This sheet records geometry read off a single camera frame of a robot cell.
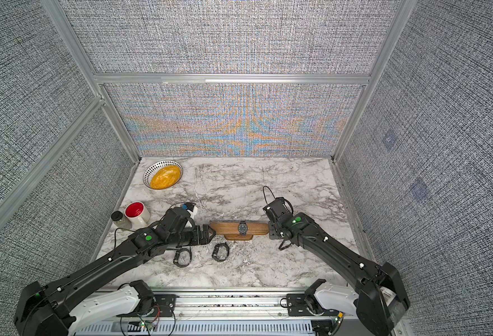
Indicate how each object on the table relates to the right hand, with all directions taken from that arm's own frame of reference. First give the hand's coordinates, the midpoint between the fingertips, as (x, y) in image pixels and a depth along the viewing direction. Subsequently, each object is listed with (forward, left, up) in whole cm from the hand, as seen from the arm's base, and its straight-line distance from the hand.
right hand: (278, 223), depth 82 cm
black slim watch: (-1, +14, -3) cm, 14 cm away
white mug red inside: (+10, +62, -8) cm, 63 cm away
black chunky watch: (-10, +38, -10) cm, 41 cm away
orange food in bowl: (+27, +52, -5) cm, 59 cm away
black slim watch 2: (-12, +1, +8) cm, 15 cm away
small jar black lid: (+3, +65, -4) cm, 66 cm away
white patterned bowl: (+37, +63, -10) cm, 74 cm away
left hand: (-5, +26, +2) cm, 26 cm away
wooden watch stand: (-1, +19, -3) cm, 19 cm away
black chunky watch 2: (-9, +25, -7) cm, 27 cm away
